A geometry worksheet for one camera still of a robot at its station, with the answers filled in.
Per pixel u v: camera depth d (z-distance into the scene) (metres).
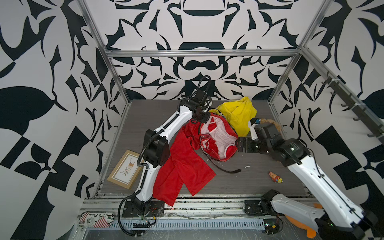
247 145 0.62
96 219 0.69
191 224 0.71
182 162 0.86
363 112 0.55
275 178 0.81
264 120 1.02
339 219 0.38
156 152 0.54
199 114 0.70
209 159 0.87
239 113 1.04
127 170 0.86
